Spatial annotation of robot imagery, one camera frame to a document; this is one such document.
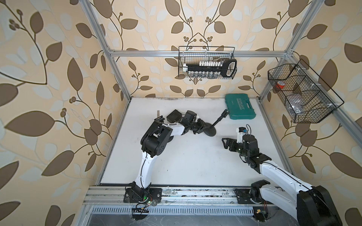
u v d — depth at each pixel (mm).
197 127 889
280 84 868
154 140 567
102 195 768
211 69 858
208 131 946
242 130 764
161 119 808
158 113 1118
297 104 736
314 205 397
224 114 845
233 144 759
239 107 1083
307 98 726
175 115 1050
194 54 911
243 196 737
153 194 741
